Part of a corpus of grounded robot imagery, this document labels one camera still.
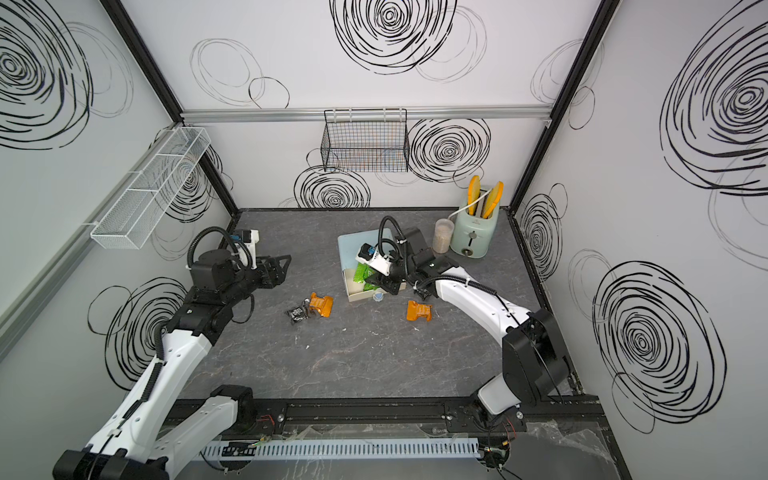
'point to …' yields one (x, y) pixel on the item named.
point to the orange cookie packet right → (415, 310)
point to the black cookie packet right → (423, 292)
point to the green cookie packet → (361, 273)
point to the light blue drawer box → (348, 245)
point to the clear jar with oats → (443, 234)
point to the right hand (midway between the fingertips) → (372, 271)
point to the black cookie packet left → (297, 314)
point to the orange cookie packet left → (323, 304)
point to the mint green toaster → (472, 233)
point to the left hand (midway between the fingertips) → (279, 257)
